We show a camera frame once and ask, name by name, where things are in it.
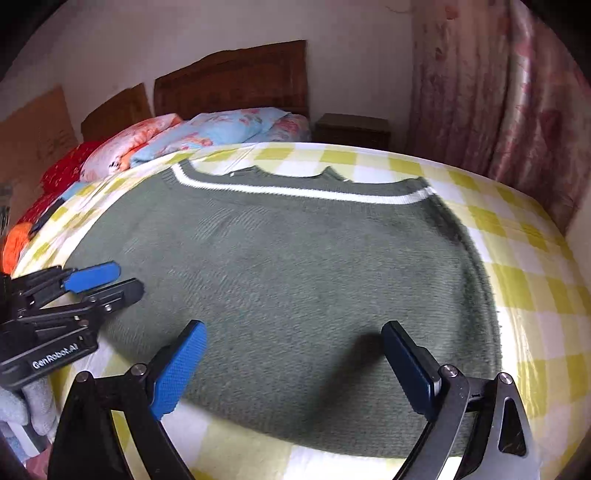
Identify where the green white knit sweater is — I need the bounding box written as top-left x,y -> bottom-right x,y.
67,161 -> 502,457

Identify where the large dark wooden headboard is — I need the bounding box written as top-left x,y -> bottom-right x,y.
153,40 -> 310,120

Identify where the black object on bed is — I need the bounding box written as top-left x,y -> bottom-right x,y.
28,197 -> 65,240

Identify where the light blue cloth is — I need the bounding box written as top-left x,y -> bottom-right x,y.
60,181 -> 90,201

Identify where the pink floral folded quilt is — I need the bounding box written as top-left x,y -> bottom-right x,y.
79,113 -> 182,183

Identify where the grey gloved left hand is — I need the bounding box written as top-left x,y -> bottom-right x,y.
0,377 -> 59,441

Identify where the light blue floral quilt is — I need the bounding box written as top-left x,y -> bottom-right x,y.
129,107 -> 287,167

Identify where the yellow checked bed sheet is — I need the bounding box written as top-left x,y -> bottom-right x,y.
13,141 -> 591,480

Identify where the light wooden wardrobe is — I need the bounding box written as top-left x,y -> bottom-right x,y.
1,86 -> 78,225

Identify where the red patterned blanket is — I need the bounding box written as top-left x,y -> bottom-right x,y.
17,141 -> 102,224

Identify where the dark wooden nightstand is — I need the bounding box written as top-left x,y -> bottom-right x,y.
311,113 -> 392,151

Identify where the pink floral curtain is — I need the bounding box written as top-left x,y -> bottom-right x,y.
406,1 -> 590,232

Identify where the orange fluffy cloth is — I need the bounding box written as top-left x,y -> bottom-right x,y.
1,222 -> 33,275

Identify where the small dark wooden headboard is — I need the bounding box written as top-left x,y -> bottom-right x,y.
81,83 -> 152,141

